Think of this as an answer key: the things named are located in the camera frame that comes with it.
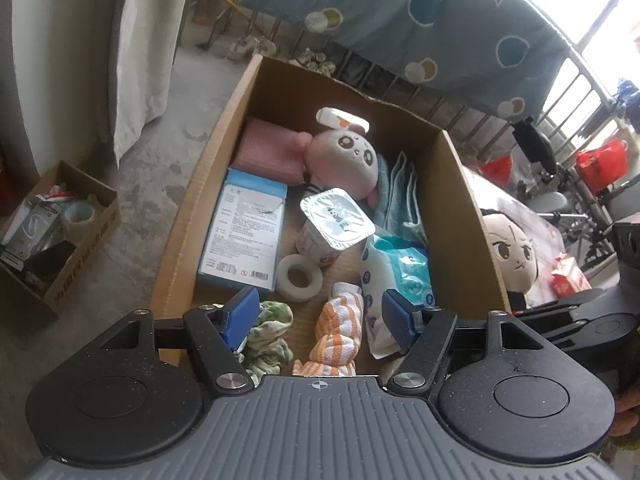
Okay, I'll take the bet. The blue hanging cloth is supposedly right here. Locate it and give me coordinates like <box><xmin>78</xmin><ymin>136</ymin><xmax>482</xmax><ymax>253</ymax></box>
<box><xmin>615</xmin><ymin>77</ymin><xmax>640</xmax><ymax>106</ymax></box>

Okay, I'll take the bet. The white tape roll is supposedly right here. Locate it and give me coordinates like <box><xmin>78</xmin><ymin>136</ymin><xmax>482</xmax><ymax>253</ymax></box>
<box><xmin>277</xmin><ymin>254</ymin><xmax>326</xmax><ymax>303</ymax></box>

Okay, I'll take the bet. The yellow stick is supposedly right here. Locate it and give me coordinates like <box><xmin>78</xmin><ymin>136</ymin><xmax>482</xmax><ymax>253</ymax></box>
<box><xmin>207</xmin><ymin>0</ymin><xmax>261</xmax><ymax>28</ymax></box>

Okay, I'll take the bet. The large cardboard box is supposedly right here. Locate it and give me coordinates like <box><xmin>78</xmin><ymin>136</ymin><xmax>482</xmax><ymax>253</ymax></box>
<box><xmin>150</xmin><ymin>54</ymin><xmax>511</xmax><ymax>366</ymax></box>

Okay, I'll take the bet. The white curtain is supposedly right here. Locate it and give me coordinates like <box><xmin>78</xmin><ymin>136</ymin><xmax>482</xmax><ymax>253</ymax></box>
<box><xmin>107</xmin><ymin>0</ymin><xmax>193</xmax><ymax>171</ymax></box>

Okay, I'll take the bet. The clear tape roll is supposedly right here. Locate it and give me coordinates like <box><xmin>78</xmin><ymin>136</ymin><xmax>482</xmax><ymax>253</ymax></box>
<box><xmin>61</xmin><ymin>200</ymin><xmax>101</xmax><ymax>236</ymax></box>

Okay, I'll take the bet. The blue white packet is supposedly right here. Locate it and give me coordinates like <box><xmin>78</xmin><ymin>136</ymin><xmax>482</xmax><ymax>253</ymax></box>
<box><xmin>360</xmin><ymin>234</ymin><xmax>437</xmax><ymax>361</ymax></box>

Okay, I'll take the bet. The wheelchair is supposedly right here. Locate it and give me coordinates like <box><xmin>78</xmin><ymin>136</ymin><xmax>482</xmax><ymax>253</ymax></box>
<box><xmin>515</xmin><ymin>160</ymin><xmax>640</xmax><ymax>281</ymax></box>

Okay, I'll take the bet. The black packaged item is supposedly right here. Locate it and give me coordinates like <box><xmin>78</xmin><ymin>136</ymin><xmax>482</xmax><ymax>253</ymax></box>
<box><xmin>2</xmin><ymin>197</ymin><xmax>66</xmax><ymax>261</ymax></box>

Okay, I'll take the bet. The green cloth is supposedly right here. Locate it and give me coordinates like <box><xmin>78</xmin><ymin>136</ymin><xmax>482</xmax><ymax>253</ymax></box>
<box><xmin>242</xmin><ymin>300</ymin><xmax>295</xmax><ymax>386</ymax></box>

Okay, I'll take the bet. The orange striped cloth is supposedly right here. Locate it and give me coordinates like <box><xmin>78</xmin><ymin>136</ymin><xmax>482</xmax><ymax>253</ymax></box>
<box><xmin>292</xmin><ymin>282</ymin><xmax>365</xmax><ymax>377</ymax></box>

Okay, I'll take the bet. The patterned slipper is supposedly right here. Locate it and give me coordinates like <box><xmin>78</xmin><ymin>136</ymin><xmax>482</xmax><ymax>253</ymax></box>
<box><xmin>227</xmin><ymin>35</ymin><xmax>276</xmax><ymax>61</ymax></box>
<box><xmin>292</xmin><ymin>47</ymin><xmax>336</xmax><ymax>76</ymax></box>

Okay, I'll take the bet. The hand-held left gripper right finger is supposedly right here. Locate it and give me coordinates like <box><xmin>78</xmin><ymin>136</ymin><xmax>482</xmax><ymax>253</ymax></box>
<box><xmin>381</xmin><ymin>291</ymin><xmax>548</xmax><ymax>395</ymax></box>

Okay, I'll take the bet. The blue dotted blanket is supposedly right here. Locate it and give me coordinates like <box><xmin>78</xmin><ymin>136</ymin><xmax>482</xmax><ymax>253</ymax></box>
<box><xmin>240</xmin><ymin>0</ymin><xmax>571</xmax><ymax>118</ymax></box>

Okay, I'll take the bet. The metal railing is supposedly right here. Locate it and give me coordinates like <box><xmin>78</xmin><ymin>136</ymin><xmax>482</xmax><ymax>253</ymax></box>
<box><xmin>210</xmin><ymin>0</ymin><xmax>640</xmax><ymax>171</ymax></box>

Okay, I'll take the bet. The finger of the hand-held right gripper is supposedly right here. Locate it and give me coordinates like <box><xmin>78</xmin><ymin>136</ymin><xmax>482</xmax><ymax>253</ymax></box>
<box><xmin>515</xmin><ymin>287</ymin><xmax>610</xmax><ymax>341</ymax></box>

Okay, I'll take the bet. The red plastic bag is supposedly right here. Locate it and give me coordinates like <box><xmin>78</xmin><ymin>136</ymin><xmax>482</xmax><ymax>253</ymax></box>
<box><xmin>575</xmin><ymin>140</ymin><xmax>630</xmax><ymax>193</ymax></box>

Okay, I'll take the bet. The small cardboard box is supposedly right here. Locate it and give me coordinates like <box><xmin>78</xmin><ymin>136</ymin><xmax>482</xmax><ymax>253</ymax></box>
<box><xmin>0</xmin><ymin>160</ymin><xmax>122</xmax><ymax>317</ymax></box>

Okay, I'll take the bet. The white plush doll red skirt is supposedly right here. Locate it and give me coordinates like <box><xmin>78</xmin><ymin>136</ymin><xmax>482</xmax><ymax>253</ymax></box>
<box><xmin>480</xmin><ymin>207</ymin><xmax>542</xmax><ymax>308</ymax></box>

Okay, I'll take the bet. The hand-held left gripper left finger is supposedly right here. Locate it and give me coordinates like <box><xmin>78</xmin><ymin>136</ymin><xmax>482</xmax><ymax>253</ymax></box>
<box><xmin>92</xmin><ymin>286</ymin><xmax>260</xmax><ymax>395</ymax></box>

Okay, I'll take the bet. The light blue paper box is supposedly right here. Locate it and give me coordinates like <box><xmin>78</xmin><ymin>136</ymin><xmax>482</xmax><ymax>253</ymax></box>
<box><xmin>196</xmin><ymin>168</ymin><xmax>288</xmax><ymax>293</ymax></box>

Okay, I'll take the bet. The wet wipes pack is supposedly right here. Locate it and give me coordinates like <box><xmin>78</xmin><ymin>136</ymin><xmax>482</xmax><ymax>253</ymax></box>
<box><xmin>550</xmin><ymin>255</ymin><xmax>593</xmax><ymax>298</ymax></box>

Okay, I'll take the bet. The teal towel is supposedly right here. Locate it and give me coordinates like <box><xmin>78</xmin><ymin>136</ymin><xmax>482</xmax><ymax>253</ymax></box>
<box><xmin>372</xmin><ymin>152</ymin><xmax>428</xmax><ymax>246</ymax></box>

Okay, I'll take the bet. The pink sponge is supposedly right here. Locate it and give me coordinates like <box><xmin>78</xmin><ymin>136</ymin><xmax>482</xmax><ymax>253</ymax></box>
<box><xmin>234</xmin><ymin>116</ymin><xmax>313</xmax><ymax>186</ymax></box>

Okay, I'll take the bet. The grey padded seat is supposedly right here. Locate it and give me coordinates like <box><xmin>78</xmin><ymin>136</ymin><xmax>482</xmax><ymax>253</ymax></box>
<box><xmin>525</xmin><ymin>192</ymin><xmax>568</xmax><ymax>216</ymax></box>

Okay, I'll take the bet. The small red bag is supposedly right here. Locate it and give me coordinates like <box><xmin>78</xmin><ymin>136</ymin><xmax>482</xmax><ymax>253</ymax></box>
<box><xmin>480</xmin><ymin>155</ymin><xmax>513</xmax><ymax>183</ymax></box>

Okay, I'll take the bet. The black padded seat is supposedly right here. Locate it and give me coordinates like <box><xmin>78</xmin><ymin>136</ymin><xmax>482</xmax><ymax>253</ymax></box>
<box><xmin>512</xmin><ymin>117</ymin><xmax>556</xmax><ymax>173</ymax></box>

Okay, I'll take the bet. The white yogurt cup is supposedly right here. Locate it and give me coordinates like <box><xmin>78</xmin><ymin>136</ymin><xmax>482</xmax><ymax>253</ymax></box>
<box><xmin>295</xmin><ymin>187</ymin><xmax>376</xmax><ymax>268</ymax></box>

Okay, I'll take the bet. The pink plush doll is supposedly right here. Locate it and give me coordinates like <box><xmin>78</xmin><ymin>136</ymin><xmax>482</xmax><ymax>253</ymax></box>
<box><xmin>300</xmin><ymin>106</ymin><xmax>383</xmax><ymax>206</ymax></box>

